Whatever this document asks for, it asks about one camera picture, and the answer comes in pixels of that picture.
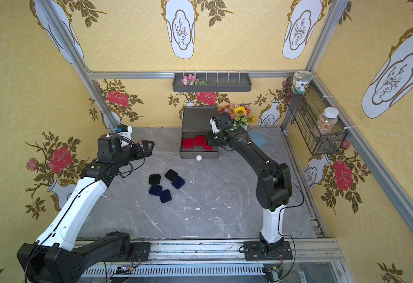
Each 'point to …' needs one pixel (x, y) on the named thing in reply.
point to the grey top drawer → (197, 152)
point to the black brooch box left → (154, 179)
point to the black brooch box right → (171, 175)
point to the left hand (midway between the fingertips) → (138, 144)
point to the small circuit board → (124, 269)
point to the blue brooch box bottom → (165, 196)
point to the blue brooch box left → (155, 190)
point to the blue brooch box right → (178, 183)
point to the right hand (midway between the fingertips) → (214, 136)
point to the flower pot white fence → (239, 115)
